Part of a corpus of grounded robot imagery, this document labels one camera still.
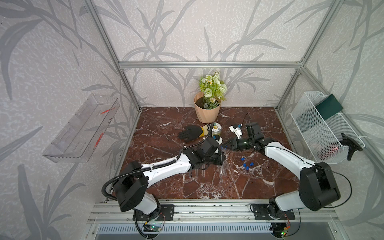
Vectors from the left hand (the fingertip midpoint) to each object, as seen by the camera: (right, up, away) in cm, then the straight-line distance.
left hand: (226, 160), depth 78 cm
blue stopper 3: (+15, -8, +11) cm, 20 cm away
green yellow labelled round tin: (-3, +15, +19) cm, 24 cm away
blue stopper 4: (+12, -3, +15) cm, 19 cm away
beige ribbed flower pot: (-10, +24, +24) cm, 36 cm away
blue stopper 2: (+17, -6, +12) cm, 22 cm away
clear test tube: (-12, -10, +9) cm, 18 cm away
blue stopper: (+13, -6, +12) cm, 19 cm away
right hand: (-1, +7, +5) cm, 9 cm away
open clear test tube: (-20, -11, +9) cm, 24 cm away
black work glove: (-21, +12, +24) cm, 34 cm away
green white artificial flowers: (-5, +40, +16) cm, 44 cm away
